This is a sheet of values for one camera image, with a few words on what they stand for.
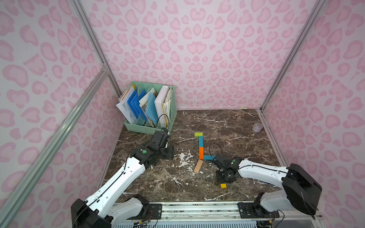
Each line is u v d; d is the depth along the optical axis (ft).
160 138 1.84
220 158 2.25
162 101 2.94
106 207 1.28
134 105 3.16
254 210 2.11
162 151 1.97
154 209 2.41
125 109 3.12
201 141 3.30
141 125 3.23
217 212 2.45
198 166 2.90
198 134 3.43
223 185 2.63
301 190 1.38
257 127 3.50
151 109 3.01
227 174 2.03
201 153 3.10
